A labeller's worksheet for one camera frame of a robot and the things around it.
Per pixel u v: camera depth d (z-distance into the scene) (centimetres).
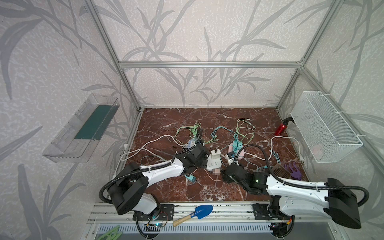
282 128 99
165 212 73
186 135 104
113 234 68
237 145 91
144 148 96
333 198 41
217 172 83
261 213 73
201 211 74
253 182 58
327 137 63
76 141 63
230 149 94
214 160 88
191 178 82
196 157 65
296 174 87
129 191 42
